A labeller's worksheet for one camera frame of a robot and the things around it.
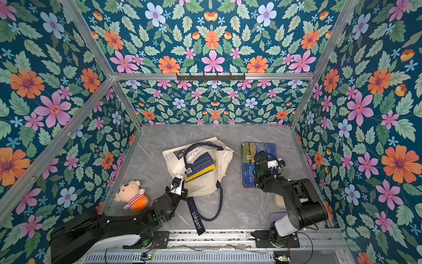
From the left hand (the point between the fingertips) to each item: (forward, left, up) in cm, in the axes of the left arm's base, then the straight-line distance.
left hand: (186, 177), depth 81 cm
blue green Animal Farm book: (+19, -37, -6) cm, 42 cm away
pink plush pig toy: (-3, +29, -5) cm, 30 cm away
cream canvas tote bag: (+8, +4, +5) cm, 10 cm away
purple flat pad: (-19, -43, -10) cm, 48 cm away
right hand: (+13, -44, -3) cm, 46 cm away
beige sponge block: (-12, -47, -11) cm, 49 cm away
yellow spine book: (+7, -6, -10) cm, 14 cm away
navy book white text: (+14, -9, -8) cm, 18 cm away
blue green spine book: (+2, -33, -9) cm, 34 cm away
